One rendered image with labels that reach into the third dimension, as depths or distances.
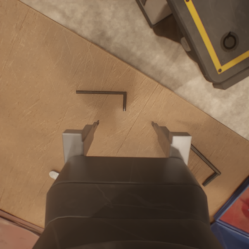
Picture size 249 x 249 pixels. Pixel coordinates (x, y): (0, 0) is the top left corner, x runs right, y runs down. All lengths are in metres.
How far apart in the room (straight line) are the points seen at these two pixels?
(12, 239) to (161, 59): 0.71
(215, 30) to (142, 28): 0.35
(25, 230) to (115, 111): 0.29
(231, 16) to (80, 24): 0.51
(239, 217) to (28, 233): 0.41
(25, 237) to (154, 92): 0.37
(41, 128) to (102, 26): 0.54
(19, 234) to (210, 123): 0.41
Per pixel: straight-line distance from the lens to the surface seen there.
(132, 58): 0.73
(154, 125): 0.15
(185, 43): 0.67
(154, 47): 0.74
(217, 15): 0.47
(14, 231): 0.43
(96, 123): 0.15
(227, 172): 0.36
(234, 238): 0.45
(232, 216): 0.42
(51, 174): 0.32
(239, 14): 0.50
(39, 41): 0.29
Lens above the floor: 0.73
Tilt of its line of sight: 73 degrees down
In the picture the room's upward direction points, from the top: 179 degrees clockwise
